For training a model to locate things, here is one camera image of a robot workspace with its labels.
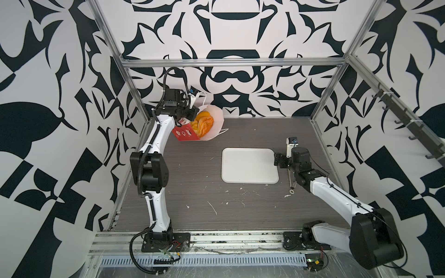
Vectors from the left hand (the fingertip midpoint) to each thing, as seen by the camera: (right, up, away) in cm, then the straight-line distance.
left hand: (197, 105), depth 90 cm
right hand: (+44, -23, -3) cm, 50 cm away
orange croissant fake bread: (+3, -10, +9) cm, 14 cm away
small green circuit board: (+50, -67, -18) cm, 86 cm away
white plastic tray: (+28, -32, +7) cm, 43 cm away
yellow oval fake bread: (0, -3, +13) cm, 13 cm away
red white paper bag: (-7, -13, +3) cm, 15 cm away
